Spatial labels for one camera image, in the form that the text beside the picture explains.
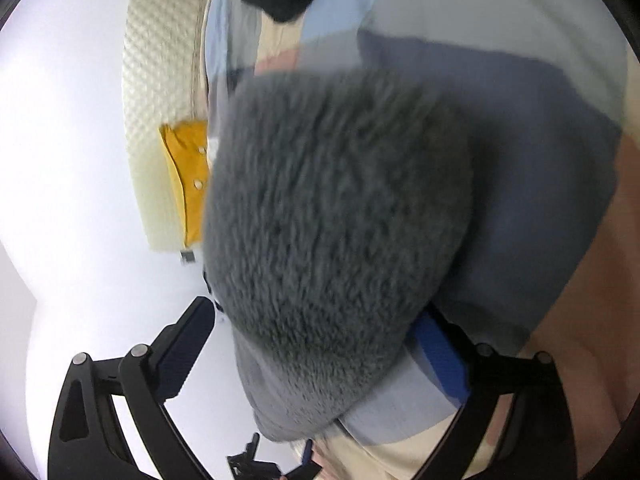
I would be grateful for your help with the wall socket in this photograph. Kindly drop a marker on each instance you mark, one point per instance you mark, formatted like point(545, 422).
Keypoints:
point(188, 257)

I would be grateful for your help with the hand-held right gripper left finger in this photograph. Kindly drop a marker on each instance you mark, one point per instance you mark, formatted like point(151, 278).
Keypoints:
point(182, 345)

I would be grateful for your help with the yellow crown pillow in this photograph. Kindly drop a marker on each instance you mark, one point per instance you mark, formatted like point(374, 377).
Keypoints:
point(187, 180)

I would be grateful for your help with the cream quilted headboard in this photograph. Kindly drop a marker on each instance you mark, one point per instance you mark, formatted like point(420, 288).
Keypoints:
point(160, 85)

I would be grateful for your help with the patchwork bed blanket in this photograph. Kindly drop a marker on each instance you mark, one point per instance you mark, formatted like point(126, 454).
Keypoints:
point(525, 135)

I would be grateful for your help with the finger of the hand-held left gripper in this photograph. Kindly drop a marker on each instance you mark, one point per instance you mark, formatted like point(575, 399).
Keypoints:
point(307, 452)
point(247, 460)

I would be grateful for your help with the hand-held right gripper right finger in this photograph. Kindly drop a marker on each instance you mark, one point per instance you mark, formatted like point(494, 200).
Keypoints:
point(442, 360)

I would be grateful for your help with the grey fleece jacket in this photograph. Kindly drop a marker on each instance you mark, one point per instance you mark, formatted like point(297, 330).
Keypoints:
point(340, 210)

